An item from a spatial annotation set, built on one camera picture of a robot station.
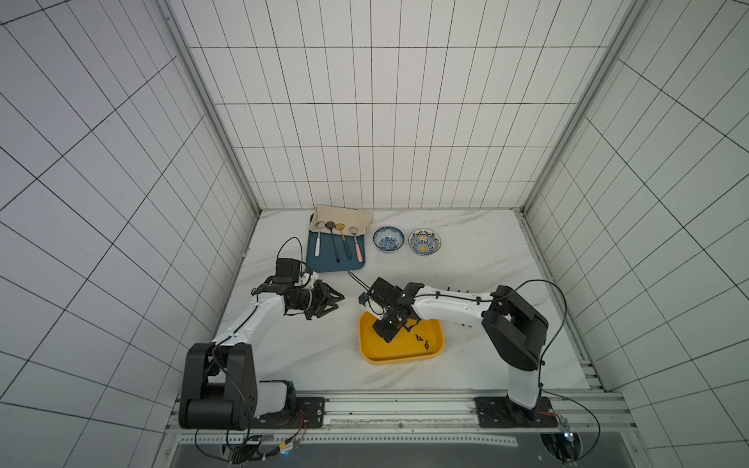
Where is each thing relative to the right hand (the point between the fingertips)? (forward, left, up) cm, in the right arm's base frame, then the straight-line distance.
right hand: (373, 334), depth 87 cm
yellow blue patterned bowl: (+36, -17, +2) cm, 39 cm away
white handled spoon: (+42, +25, +2) cm, 49 cm away
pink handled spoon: (+39, +11, +2) cm, 41 cm away
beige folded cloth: (+48, +14, +2) cm, 50 cm away
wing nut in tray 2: (-2, -16, +1) cm, 16 cm away
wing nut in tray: (0, -14, 0) cm, 14 cm away
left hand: (+5, +10, +10) cm, 15 cm away
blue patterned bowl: (+36, -3, +2) cm, 37 cm away
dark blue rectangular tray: (+26, +19, 0) cm, 33 cm away
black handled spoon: (+43, +21, +2) cm, 48 cm away
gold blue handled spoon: (+42, +17, +1) cm, 45 cm away
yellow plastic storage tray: (-1, -16, 0) cm, 16 cm away
